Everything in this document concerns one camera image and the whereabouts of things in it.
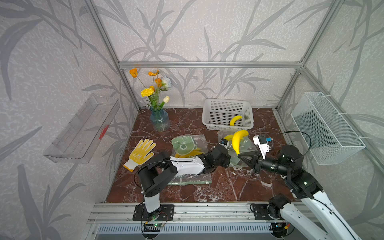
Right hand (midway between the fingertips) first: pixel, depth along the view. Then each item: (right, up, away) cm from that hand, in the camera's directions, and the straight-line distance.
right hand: (238, 154), depth 65 cm
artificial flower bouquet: (-45, +31, +23) cm, 59 cm away
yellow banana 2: (0, +7, +2) cm, 7 cm away
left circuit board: (-39, -37, +7) cm, 54 cm away
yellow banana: (+8, +16, +46) cm, 49 cm away
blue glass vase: (-44, +16, +35) cm, 59 cm away
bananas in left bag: (-19, -4, +27) cm, 33 cm away
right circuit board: (+22, -39, +7) cm, 45 cm away
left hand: (+1, -7, +21) cm, 23 cm away
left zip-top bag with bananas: (-24, -1, +27) cm, 36 cm away
